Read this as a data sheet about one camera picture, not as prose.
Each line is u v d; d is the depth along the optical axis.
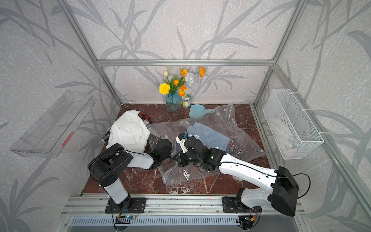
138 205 0.73
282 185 0.39
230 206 0.73
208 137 0.97
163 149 0.72
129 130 0.89
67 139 0.63
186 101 1.15
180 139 0.66
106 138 0.91
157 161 0.72
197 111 1.16
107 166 0.49
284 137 0.76
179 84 0.99
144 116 1.08
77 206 0.76
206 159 0.55
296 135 0.59
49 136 0.66
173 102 1.09
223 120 1.03
